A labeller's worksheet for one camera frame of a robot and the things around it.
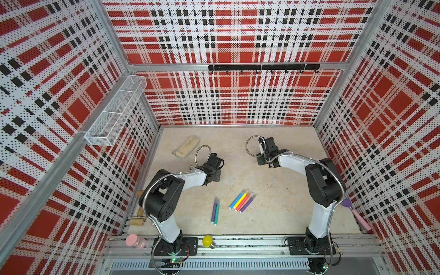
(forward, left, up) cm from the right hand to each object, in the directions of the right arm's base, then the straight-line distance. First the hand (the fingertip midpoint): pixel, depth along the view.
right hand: (264, 157), depth 100 cm
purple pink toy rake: (-25, -41, -6) cm, 48 cm away
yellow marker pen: (-24, +15, -2) cm, 29 cm away
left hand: (-8, +29, -3) cm, 31 cm away
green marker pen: (-30, +27, -3) cm, 41 cm away
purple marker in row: (-22, +8, -3) cm, 24 cm away
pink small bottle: (-45, +59, +3) cm, 74 cm away
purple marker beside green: (-29, +29, -3) cm, 41 cm away
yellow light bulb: (-44, +30, 0) cm, 53 cm away
